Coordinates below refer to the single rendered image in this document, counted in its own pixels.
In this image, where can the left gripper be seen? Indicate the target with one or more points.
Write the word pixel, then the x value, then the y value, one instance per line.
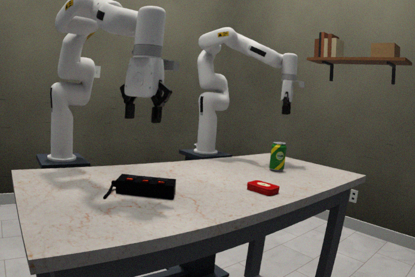
pixel 287 95

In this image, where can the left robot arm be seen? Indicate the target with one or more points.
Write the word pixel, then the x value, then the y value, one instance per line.
pixel 210 102

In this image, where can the black power strip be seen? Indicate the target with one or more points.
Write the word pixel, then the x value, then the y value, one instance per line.
pixel 144 186

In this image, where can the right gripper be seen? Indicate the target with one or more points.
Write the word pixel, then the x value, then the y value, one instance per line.
pixel 145 78

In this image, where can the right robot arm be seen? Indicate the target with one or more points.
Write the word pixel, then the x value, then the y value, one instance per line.
pixel 81 19

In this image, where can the green and yellow drink can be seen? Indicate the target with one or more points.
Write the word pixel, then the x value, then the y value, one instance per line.
pixel 277 159

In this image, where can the red mint tin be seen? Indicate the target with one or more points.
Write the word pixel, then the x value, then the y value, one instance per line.
pixel 263 188

